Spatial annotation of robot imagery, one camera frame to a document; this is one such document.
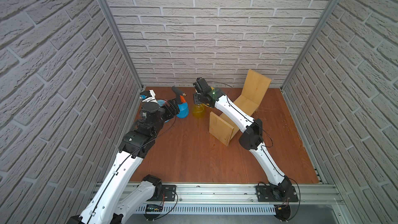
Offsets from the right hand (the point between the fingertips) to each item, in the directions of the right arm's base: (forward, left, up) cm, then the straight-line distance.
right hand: (191, 99), depth 91 cm
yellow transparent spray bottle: (+1, -4, -13) cm, 13 cm away
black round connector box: (-57, -41, -18) cm, 72 cm away
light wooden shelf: (-23, -17, +3) cm, 29 cm away
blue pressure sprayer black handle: (-3, +6, -9) cm, 11 cm away
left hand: (-14, +9, +19) cm, 25 cm away
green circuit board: (-52, +19, -17) cm, 57 cm away
